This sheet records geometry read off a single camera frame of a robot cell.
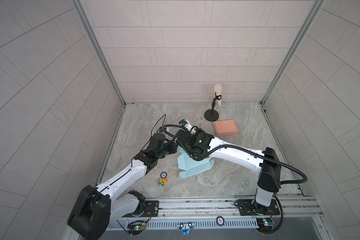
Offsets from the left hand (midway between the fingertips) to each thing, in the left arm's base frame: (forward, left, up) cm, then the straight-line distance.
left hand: (183, 142), depth 81 cm
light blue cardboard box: (-13, -4, -1) cm, 13 cm away
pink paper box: (+17, -30, -11) cm, 36 cm away
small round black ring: (-13, +10, -13) cm, 21 cm away
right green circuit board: (-35, -38, -13) cm, 54 cm away
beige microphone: (+29, -21, +12) cm, 38 cm away
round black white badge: (-34, -18, -12) cm, 40 cm away
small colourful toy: (-17, +11, -11) cm, 23 cm away
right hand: (+3, -7, +4) cm, 9 cm away
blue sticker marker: (-37, -2, -10) cm, 38 cm away
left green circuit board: (-37, +20, -10) cm, 43 cm away
